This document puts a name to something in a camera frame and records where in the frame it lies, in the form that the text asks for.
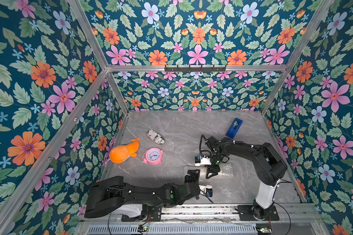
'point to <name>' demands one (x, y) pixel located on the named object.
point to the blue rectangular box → (234, 128)
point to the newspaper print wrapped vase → (155, 136)
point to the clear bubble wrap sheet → (226, 171)
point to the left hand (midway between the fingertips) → (199, 175)
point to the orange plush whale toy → (118, 154)
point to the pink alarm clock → (153, 155)
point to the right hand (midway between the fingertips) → (209, 168)
